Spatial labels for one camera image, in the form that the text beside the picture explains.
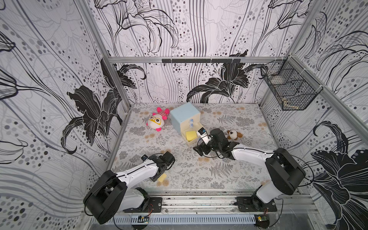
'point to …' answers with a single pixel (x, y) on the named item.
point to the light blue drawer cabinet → (186, 119)
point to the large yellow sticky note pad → (191, 135)
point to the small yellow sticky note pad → (162, 178)
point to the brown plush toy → (233, 134)
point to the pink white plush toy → (156, 120)
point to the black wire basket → (290, 85)
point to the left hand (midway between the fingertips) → (159, 173)
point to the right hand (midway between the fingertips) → (200, 142)
